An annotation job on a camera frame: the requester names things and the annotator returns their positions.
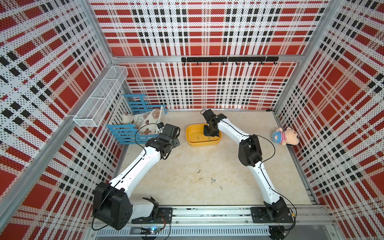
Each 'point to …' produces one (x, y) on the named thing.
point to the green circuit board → (150, 230)
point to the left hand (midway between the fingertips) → (174, 140)
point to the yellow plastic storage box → (195, 136)
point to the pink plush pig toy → (289, 137)
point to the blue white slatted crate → (127, 134)
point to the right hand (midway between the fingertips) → (209, 132)
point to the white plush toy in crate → (146, 123)
